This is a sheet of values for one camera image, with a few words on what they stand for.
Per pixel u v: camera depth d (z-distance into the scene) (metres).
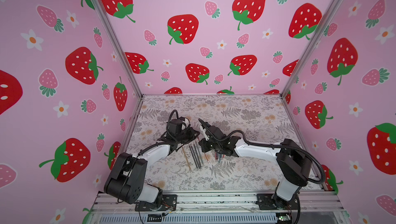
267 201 0.73
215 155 0.90
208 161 0.87
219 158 0.88
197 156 0.90
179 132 0.71
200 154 0.90
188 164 0.87
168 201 0.75
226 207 0.73
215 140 0.65
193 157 0.90
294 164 0.46
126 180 0.43
